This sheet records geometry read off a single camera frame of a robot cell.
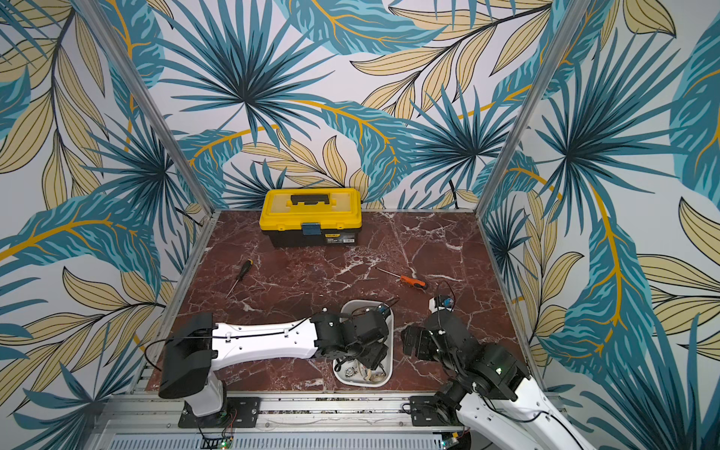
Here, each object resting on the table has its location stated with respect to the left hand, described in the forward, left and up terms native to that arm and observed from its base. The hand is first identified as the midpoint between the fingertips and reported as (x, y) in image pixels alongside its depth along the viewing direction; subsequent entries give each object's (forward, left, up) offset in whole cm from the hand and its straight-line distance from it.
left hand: (374, 353), depth 75 cm
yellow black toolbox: (+43, +20, +7) cm, 48 cm away
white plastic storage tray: (-4, -2, -6) cm, 8 cm away
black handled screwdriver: (+30, +45, -8) cm, 55 cm away
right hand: (+2, -10, +7) cm, 13 cm away
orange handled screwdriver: (+26, -15, -7) cm, 31 cm away
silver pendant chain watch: (-3, +7, -8) cm, 11 cm away
